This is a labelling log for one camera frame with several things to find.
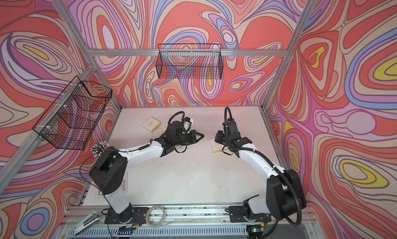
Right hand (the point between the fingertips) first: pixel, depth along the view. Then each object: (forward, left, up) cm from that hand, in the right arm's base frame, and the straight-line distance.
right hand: (218, 139), depth 87 cm
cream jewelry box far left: (+20, +44, -8) cm, 49 cm away
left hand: (-2, +7, +5) cm, 9 cm away
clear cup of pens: (-7, +64, +6) cm, 65 cm away
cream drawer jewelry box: (0, 0, -9) cm, 9 cm away
